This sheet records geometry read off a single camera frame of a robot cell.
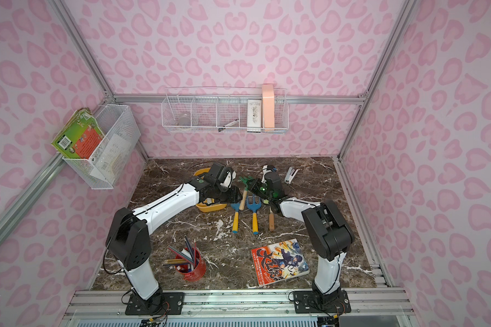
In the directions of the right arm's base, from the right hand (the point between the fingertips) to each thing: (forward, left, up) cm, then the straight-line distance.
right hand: (244, 180), depth 92 cm
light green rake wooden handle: (-13, -12, -13) cm, 22 cm away
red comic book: (-31, -14, -13) cm, 37 cm away
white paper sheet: (0, +53, +14) cm, 55 cm away
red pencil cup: (-34, +19, -7) cm, 40 cm away
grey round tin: (+23, +29, +16) cm, 40 cm away
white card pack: (+22, -5, +19) cm, 29 cm away
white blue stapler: (+13, -23, -12) cm, 29 cm away
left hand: (-8, +1, +1) cm, 8 cm away
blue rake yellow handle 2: (-3, -4, -14) cm, 15 cm away
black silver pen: (+19, +9, +15) cm, 26 cm away
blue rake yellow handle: (-14, +4, -12) cm, 19 cm away
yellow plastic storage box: (-9, +18, -9) cm, 22 cm away
